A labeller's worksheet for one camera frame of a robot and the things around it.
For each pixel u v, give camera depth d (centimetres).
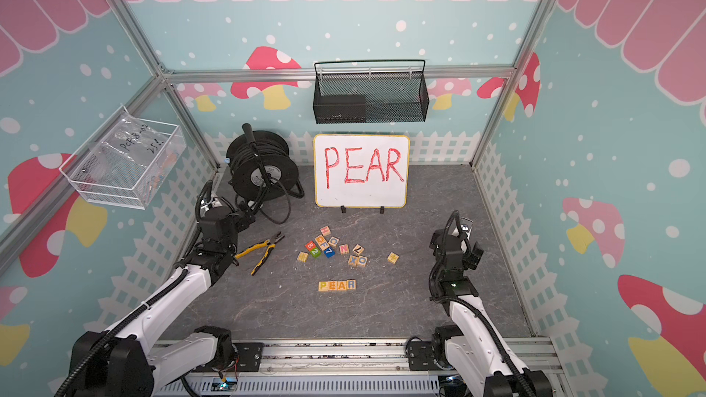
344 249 94
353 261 92
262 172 89
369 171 100
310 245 94
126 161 72
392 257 92
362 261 92
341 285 87
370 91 94
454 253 61
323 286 87
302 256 92
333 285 87
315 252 94
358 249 94
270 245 94
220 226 62
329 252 94
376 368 74
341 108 89
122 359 40
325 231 99
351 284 87
